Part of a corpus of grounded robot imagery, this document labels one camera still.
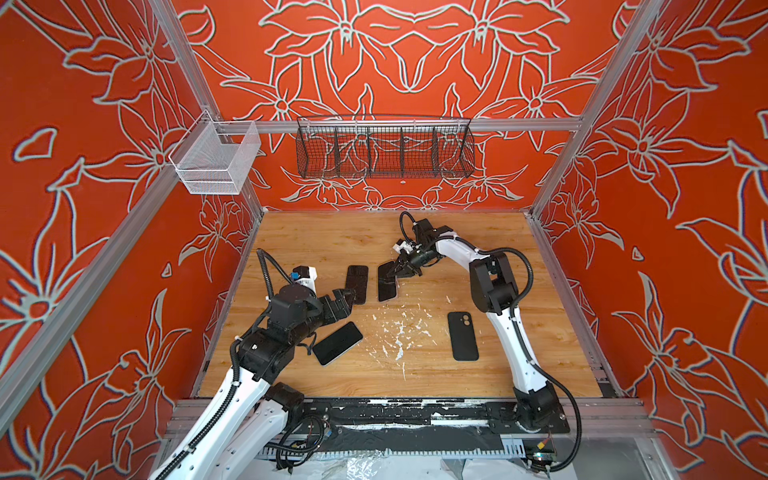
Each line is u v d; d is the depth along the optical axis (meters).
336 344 0.87
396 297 0.92
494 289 0.66
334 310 0.64
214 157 0.93
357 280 1.02
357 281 1.02
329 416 0.73
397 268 0.96
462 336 0.87
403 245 1.00
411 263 0.92
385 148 0.97
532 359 0.65
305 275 0.65
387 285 0.94
